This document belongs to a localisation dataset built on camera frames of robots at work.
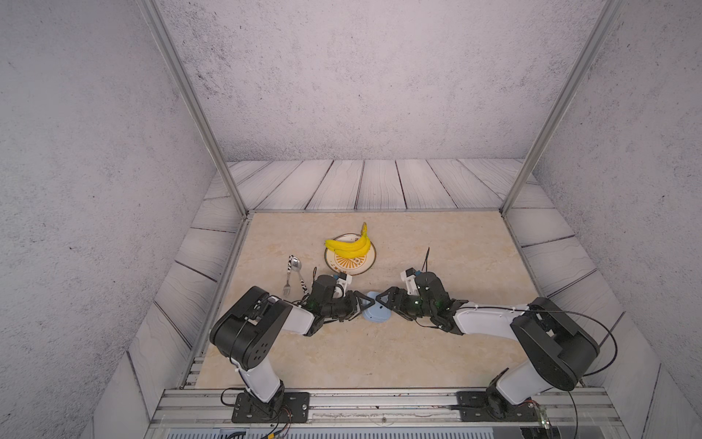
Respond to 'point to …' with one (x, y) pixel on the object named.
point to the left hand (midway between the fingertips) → (375, 307)
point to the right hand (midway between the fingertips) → (382, 303)
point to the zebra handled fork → (287, 287)
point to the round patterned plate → (341, 264)
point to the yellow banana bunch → (353, 249)
